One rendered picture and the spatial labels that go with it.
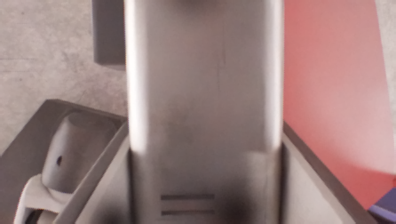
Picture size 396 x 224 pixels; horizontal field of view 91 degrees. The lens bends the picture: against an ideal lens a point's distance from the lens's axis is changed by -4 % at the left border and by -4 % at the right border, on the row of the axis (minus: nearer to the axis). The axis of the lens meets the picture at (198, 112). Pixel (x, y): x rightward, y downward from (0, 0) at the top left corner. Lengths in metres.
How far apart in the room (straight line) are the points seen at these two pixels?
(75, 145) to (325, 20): 0.66
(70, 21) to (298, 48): 0.76
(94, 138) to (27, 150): 0.28
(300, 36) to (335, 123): 0.25
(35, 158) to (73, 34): 0.45
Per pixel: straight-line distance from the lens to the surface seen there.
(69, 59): 0.89
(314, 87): 0.58
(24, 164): 0.77
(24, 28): 0.94
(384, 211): 1.22
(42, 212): 0.66
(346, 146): 0.70
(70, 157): 0.53
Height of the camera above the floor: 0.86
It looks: 69 degrees down
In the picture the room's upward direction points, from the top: 103 degrees clockwise
